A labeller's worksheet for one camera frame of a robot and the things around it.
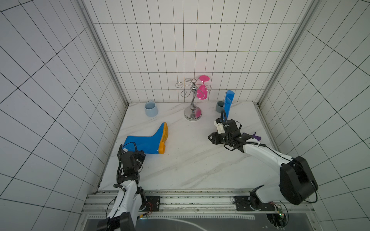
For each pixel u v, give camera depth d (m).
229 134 0.67
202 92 1.04
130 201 0.52
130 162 0.66
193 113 1.12
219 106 1.08
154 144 0.89
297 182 0.42
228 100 0.87
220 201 0.75
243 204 0.73
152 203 0.73
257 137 0.99
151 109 1.09
